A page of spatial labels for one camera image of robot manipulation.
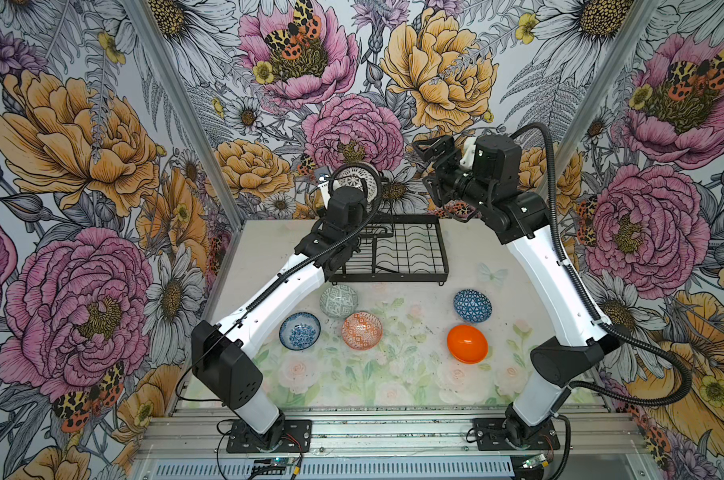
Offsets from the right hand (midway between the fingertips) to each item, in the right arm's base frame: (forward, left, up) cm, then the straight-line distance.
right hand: (413, 168), depth 64 cm
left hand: (+4, +16, -11) cm, 20 cm away
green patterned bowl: (-4, +20, -46) cm, 51 cm away
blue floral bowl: (-13, +31, -47) cm, 58 cm away
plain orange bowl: (-19, -18, -46) cm, 53 cm away
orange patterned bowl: (-14, +13, -48) cm, 51 cm away
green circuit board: (-45, +33, -49) cm, 74 cm away
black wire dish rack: (+18, -1, -47) cm, 50 cm away
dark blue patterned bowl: (-6, -22, -48) cm, 53 cm away
